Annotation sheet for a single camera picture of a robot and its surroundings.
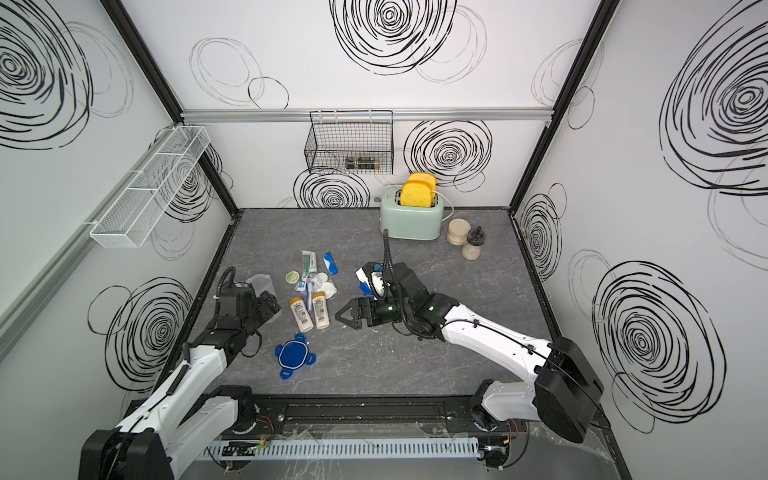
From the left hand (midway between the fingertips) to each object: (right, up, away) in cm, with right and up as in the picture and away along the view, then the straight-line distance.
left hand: (264, 303), depth 86 cm
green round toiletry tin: (+4, +6, +13) cm, 15 cm away
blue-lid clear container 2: (+30, +5, -4) cm, 30 cm away
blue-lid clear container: (-3, +5, +6) cm, 8 cm away
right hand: (+26, 0, -16) cm, 30 cm away
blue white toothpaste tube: (+11, +1, +8) cm, 13 cm away
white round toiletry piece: (+14, +4, +12) cm, 19 cm away
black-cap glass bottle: (+65, +19, +12) cm, 69 cm away
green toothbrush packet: (+9, +11, +16) cm, 21 cm away
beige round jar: (+61, +21, +20) cm, 68 cm away
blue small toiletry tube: (+16, +10, +19) cm, 26 cm away
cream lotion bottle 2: (+16, -3, +5) cm, 16 cm away
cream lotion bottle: (+10, -4, +3) cm, 11 cm away
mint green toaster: (+44, +25, +19) cm, 54 cm away
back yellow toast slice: (+48, +40, +13) cm, 64 cm away
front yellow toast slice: (+45, +34, +13) cm, 58 cm away
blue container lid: (+9, -14, -3) cm, 17 cm away
